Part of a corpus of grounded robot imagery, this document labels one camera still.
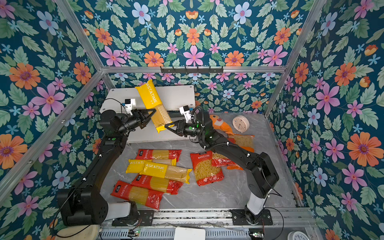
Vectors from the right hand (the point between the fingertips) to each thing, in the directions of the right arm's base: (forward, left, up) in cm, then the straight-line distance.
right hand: (166, 126), depth 67 cm
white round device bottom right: (-39, -59, -32) cm, 77 cm away
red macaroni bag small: (-2, -26, -30) cm, 40 cm away
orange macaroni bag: (+12, -46, -31) cm, 56 cm away
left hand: (+5, +4, +7) cm, 9 cm away
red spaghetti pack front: (-23, +11, -32) cm, 41 cm away
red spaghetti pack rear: (+3, +19, -31) cm, 37 cm away
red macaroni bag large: (-9, -18, -31) cm, 37 cm away
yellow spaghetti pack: (-8, +1, -32) cm, 33 cm away
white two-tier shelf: (+21, +2, -1) cm, 21 cm away
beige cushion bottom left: (-37, +35, -30) cm, 59 cm away
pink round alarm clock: (+25, -43, -27) cm, 57 cm away
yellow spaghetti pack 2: (-4, +24, -32) cm, 40 cm away
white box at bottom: (-38, -10, -30) cm, 49 cm away
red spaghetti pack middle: (-15, +6, -33) cm, 37 cm away
